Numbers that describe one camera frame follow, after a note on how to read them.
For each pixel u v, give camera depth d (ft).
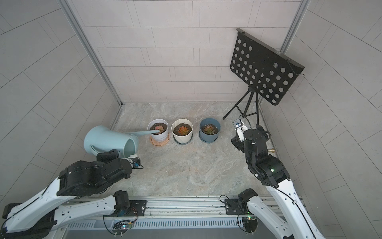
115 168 1.44
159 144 3.08
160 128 2.99
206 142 3.06
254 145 1.44
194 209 2.33
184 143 3.04
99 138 2.13
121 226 2.21
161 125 3.07
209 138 3.05
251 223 2.23
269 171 1.37
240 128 1.78
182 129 2.94
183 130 2.92
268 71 2.33
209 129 3.00
